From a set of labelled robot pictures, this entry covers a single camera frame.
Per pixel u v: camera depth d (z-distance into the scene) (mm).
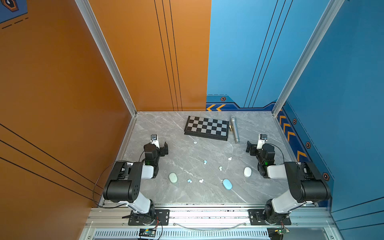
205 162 916
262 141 813
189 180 847
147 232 723
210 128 1054
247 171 878
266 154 715
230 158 937
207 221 742
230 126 1087
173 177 849
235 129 1077
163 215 745
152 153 721
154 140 808
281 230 697
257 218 725
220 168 892
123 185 459
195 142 1016
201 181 847
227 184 832
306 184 452
